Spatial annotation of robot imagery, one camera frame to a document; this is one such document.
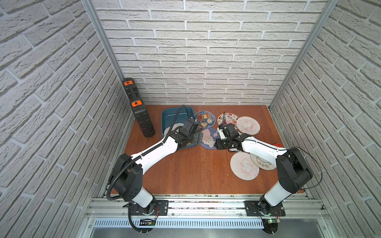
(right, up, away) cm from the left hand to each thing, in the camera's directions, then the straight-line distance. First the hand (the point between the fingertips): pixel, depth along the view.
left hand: (196, 132), depth 85 cm
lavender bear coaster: (+9, -5, +16) cm, 19 cm away
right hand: (+14, -8, +6) cm, 17 cm away
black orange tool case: (-31, +10, -3) cm, 32 cm away
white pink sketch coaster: (+39, +4, +24) cm, 46 cm away
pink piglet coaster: (+28, -21, +2) cm, 35 cm away
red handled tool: (+55, -9, +12) cm, 57 cm away
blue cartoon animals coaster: (+7, +9, +26) cm, 29 cm away
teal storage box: (-22, +12, +28) cm, 37 cm away
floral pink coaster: (+27, +9, +28) cm, 40 cm away
